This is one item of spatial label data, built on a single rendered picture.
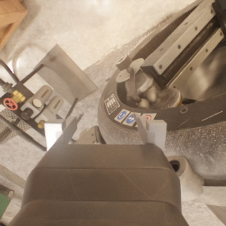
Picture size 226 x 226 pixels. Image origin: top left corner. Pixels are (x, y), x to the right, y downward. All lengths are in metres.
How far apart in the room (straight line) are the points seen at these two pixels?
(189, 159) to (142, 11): 0.94
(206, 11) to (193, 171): 0.44
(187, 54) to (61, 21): 0.84
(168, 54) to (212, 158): 0.29
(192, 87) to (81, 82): 0.83
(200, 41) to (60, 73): 0.98
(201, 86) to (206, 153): 0.51
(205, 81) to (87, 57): 0.77
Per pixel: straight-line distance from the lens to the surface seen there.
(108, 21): 1.09
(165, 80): 0.47
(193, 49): 0.54
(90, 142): 0.45
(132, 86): 0.40
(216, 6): 0.58
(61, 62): 1.24
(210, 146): 0.22
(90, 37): 1.13
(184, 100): 0.50
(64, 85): 1.32
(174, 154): 0.24
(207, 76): 0.71
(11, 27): 1.20
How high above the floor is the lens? 1.07
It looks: 51 degrees down
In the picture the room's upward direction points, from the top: 169 degrees counter-clockwise
